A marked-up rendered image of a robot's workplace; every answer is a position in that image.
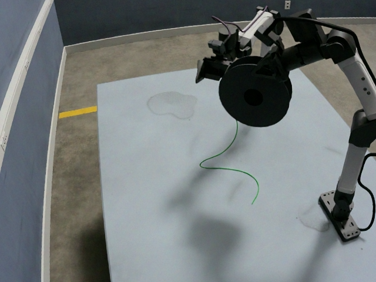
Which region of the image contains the black cable reel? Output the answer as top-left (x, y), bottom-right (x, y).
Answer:
top-left (219, 55), bottom-right (293, 127)

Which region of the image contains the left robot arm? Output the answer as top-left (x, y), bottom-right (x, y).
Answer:
top-left (285, 21), bottom-right (376, 240)

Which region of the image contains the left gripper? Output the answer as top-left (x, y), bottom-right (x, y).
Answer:
top-left (250, 28), bottom-right (306, 83)

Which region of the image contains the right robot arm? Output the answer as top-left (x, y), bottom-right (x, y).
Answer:
top-left (208, 6), bottom-right (284, 62)

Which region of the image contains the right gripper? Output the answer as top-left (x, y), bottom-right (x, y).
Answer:
top-left (195, 43), bottom-right (233, 84)

